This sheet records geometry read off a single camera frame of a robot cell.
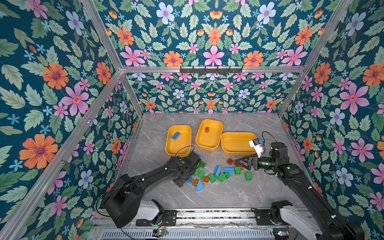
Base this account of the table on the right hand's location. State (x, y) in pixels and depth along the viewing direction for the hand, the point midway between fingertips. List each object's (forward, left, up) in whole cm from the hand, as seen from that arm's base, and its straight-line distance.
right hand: (240, 159), depth 75 cm
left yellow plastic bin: (+20, +41, -17) cm, 48 cm away
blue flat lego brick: (+2, +3, -17) cm, 17 cm away
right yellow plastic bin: (+22, -5, -19) cm, 30 cm away
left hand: (-2, +25, -13) cm, 28 cm away
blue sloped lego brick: (-8, +21, -16) cm, 28 cm away
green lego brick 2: (+1, -1, -15) cm, 15 cm away
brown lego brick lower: (-4, +17, -16) cm, 24 cm away
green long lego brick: (+6, +19, -17) cm, 27 cm away
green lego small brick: (-3, +8, -16) cm, 18 cm away
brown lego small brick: (+33, +16, -16) cm, 40 cm away
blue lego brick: (-4, +27, -16) cm, 31 cm away
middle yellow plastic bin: (+22, +15, -16) cm, 31 cm away
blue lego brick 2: (+1, +10, -15) cm, 19 cm away
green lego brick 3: (-3, +14, -16) cm, 21 cm away
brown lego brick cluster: (+8, +2, -17) cm, 18 cm away
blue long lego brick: (+27, +38, -16) cm, 49 cm away
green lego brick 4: (0, +21, -17) cm, 27 cm away
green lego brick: (-2, -8, -17) cm, 19 cm away
